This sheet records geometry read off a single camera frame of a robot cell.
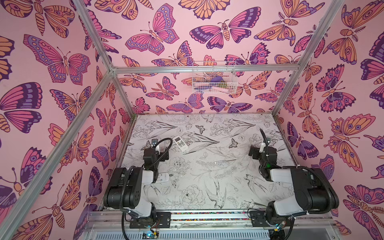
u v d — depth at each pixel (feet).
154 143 2.64
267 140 2.61
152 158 2.38
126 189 1.48
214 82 3.10
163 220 2.39
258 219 2.39
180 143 3.33
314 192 1.45
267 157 2.31
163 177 2.86
